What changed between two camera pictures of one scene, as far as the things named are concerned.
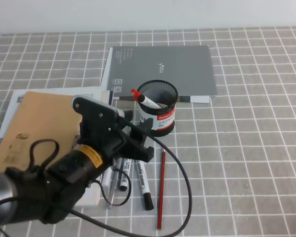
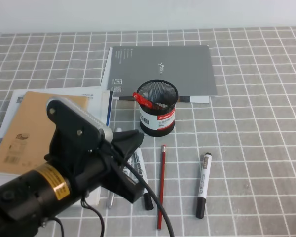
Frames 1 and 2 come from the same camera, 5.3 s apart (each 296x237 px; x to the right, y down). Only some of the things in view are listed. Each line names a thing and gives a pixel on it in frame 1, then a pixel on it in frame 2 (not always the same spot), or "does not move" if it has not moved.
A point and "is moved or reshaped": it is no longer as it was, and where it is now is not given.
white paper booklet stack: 91,195 does not move
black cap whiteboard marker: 124,178 is moved or reshaped
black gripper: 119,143 -> 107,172
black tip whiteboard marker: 143,175 does not move
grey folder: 188,67 does not move
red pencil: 161,187 does not move
